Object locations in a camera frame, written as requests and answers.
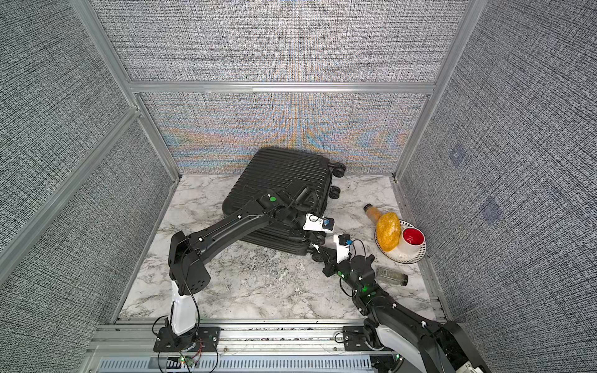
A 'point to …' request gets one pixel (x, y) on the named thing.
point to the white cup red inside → (410, 241)
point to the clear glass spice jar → (390, 277)
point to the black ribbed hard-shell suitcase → (274, 170)
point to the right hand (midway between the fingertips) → (321, 243)
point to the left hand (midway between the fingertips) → (319, 227)
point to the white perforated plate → (399, 256)
